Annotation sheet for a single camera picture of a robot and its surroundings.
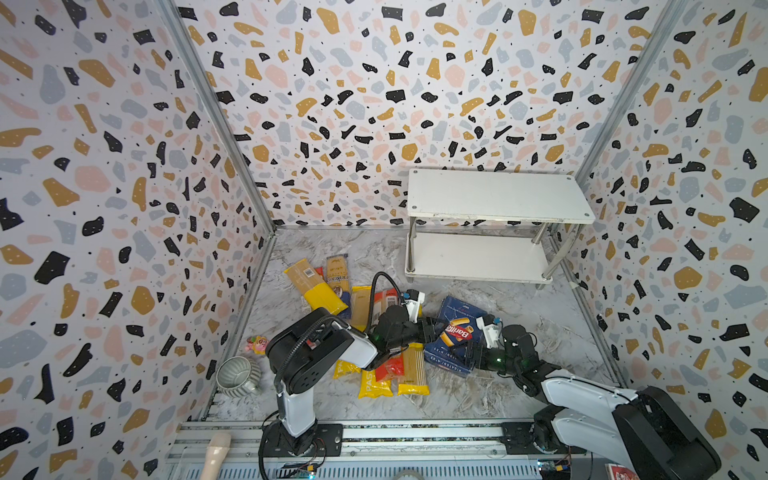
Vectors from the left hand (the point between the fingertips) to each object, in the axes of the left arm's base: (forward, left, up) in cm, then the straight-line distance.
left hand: (447, 324), depth 84 cm
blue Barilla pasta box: (+2, -4, -3) cm, 5 cm away
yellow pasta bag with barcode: (+15, +40, -6) cm, 43 cm away
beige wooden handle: (-28, +56, -6) cm, 63 cm away
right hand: (-5, -2, -4) cm, 7 cm away
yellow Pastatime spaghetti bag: (-14, +10, -5) cm, 18 cm away
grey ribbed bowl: (-10, +59, -10) cm, 61 cm away
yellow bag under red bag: (-14, +22, -8) cm, 27 cm away
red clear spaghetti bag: (-11, +15, -4) cm, 20 cm away
